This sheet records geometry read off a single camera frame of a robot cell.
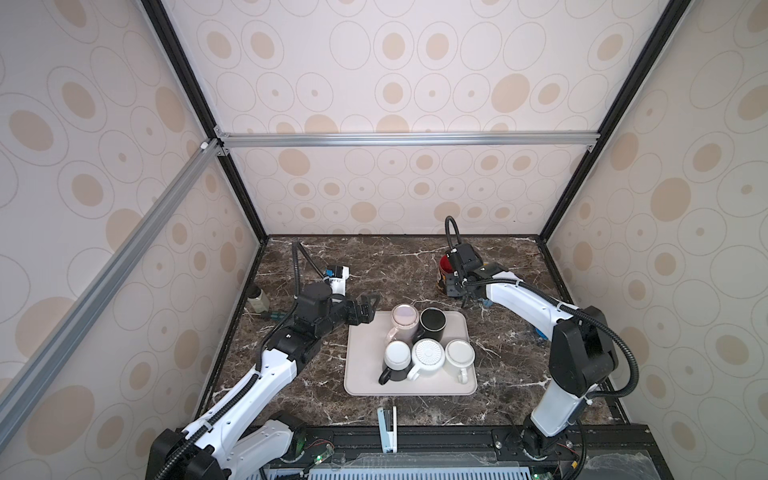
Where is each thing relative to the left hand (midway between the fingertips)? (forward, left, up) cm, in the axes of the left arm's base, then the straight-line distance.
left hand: (373, 293), depth 76 cm
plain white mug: (-10, -23, -15) cm, 30 cm away
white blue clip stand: (-30, -4, -19) cm, 36 cm away
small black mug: (-1, -16, -13) cm, 21 cm away
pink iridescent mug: (-2, -9, -11) cm, 14 cm away
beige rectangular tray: (-2, +3, -22) cm, 22 cm away
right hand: (+12, -25, -12) cm, 30 cm away
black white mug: (-13, -6, -13) cm, 19 cm away
